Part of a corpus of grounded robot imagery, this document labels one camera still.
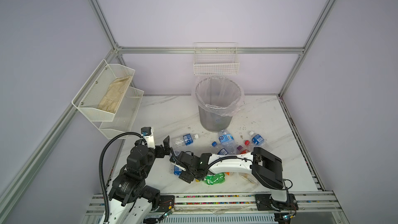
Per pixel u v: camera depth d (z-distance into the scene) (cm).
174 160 60
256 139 90
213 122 93
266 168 48
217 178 77
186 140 90
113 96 79
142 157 48
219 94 101
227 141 92
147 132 57
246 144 93
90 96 73
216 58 94
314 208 73
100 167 46
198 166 60
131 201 46
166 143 62
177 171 79
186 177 72
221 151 86
